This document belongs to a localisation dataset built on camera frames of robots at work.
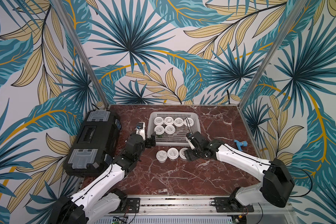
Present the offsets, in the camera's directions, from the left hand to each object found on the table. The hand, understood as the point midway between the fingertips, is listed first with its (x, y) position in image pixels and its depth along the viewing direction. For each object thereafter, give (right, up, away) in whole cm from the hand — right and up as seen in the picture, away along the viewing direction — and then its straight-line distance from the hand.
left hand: (148, 133), depth 80 cm
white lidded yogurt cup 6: (+13, +1, +15) cm, 20 cm away
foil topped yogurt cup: (+7, -14, +6) cm, 17 cm away
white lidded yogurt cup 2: (+12, +7, +21) cm, 25 cm away
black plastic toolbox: (-29, -5, -2) cm, 30 cm away
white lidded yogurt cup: (+5, +7, +20) cm, 22 cm away
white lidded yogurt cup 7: (+14, -13, +6) cm, 20 cm away
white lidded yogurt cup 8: (+20, -12, +5) cm, 24 cm away
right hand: (+25, -12, +4) cm, 28 cm away
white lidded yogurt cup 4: (+26, +6, +19) cm, 33 cm away
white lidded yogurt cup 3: (+19, +6, +18) cm, 27 cm away
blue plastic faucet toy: (+61, -9, +17) cm, 64 cm away
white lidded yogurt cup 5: (+5, +1, +15) cm, 16 cm away
